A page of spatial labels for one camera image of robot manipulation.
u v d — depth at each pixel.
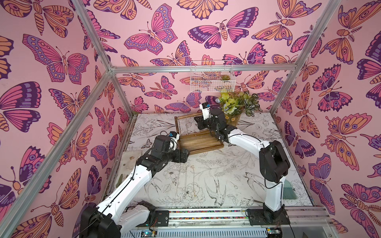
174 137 0.70
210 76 0.95
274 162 0.51
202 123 0.79
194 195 0.81
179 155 0.69
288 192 0.81
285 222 0.72
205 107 0.78
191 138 1.06
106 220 0.39
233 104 0.97
